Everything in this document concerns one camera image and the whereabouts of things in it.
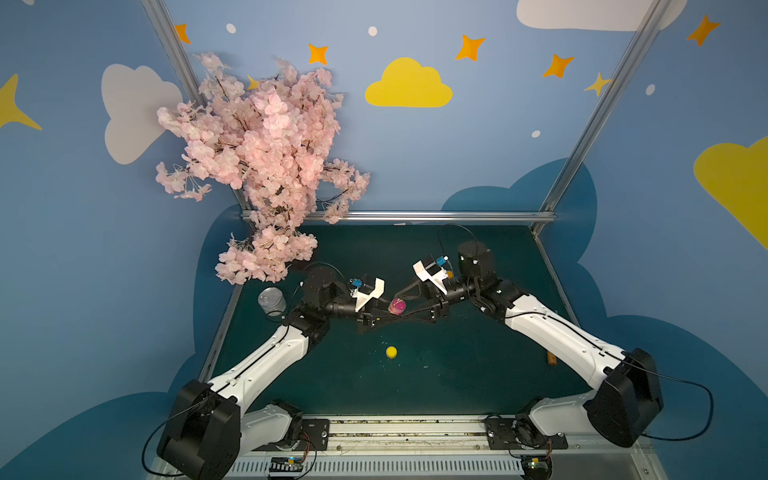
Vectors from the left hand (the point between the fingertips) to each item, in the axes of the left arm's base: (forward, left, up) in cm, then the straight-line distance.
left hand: (403, 306), depth 69 cm
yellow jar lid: (-1, +2, -26) cm, 26 cm away
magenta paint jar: (-2, +2, +4) cm, 4 cm away
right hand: (0, 0, +2) cm, 2 cm away
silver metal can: (+12, +40, -20) cm, 46 cm away
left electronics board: (-29, +28, -29) cm, 50 cm away
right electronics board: (-28, -35, -29) cm, 53 cm away
